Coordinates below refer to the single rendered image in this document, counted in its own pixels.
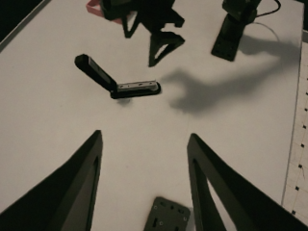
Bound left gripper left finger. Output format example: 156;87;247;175
0;130;103;231

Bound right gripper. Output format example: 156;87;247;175
111;0;187;67

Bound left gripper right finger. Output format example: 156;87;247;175
187;133;308;231

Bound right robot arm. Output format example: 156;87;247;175
100;0;262;62

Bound pink rectangular tray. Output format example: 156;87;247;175
86;0;122;25

